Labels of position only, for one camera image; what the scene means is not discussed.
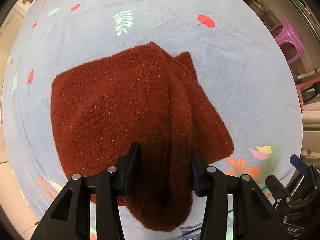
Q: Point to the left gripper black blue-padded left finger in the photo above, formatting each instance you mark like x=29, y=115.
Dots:
x=68, y=217

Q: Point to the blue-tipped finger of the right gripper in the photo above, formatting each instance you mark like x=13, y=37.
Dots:
x=300, y=166

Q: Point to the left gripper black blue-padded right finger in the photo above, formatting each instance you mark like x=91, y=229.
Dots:
x=254, y=217

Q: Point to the dark red knit sweater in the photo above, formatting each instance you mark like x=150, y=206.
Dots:
x=144, y=95

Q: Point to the blue patterned bed sheet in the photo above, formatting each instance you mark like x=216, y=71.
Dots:
x=238, y=64

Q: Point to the purple plastic stool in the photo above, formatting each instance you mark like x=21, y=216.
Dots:
x=289, y=41

